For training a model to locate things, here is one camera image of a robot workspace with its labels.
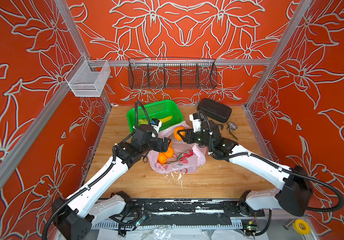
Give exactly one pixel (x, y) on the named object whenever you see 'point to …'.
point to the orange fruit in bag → (169, 153)
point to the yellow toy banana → (165, 119)
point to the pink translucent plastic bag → (187, 158)
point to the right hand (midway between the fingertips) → (177, 131)
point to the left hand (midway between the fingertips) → (163, 137)
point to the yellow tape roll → (301, 226)
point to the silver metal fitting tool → (231, 125)
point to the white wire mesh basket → (86, 78)
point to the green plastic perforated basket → (131, 117)
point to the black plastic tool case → (214, 110)
